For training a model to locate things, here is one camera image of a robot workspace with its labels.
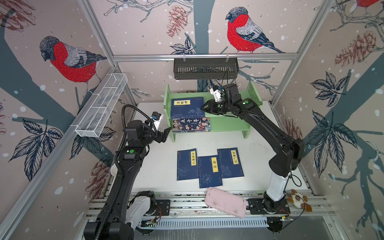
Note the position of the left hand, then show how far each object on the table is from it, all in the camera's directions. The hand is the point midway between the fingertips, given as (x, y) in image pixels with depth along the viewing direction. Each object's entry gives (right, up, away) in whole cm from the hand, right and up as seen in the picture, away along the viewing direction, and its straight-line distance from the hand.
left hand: (162, 123), depth 74 cm
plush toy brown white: (+70, -39, 0) cm, 80 cm away
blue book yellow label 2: (+12, -26, +14) cm, 32 cm away
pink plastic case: (+32, -39, -1) cm, 51 cm away
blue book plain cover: (+38, -25, +14) cm, 47 cm away
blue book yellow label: (+12, +8, +5) cm, 16 cm away
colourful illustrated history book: (+13, -2, +15) cm, 20 cm away
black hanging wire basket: (+24, +38, +30) cm, 54 cm away
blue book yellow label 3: (+25, -31, +9) cm, 41 cm away
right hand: (+20, +7, +5) cm, 22 cm away
